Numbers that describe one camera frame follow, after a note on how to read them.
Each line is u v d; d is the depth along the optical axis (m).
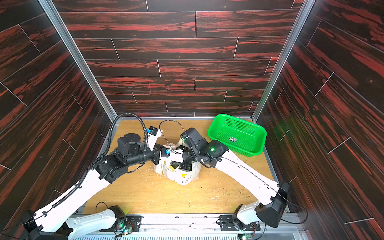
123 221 0.66
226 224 0.68
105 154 0.52
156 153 0.56
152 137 0.57
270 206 0.38
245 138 1.08
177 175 0.69
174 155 0.53
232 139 1.08
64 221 0.42
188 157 0.56
